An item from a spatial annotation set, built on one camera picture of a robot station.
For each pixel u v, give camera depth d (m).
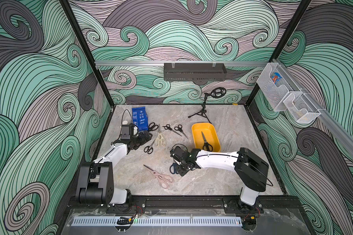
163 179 0.81
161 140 0.98
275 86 0.78
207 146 0.95
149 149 0.95
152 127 1.06
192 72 0.95
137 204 0.74
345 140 0.52
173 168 0.83
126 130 0.72
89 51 0.89
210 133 1.03
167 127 1.07
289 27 0.78
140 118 1.07
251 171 0.45
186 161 0.65
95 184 0.43
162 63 0.94
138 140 0.78
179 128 1.07
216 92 0.93
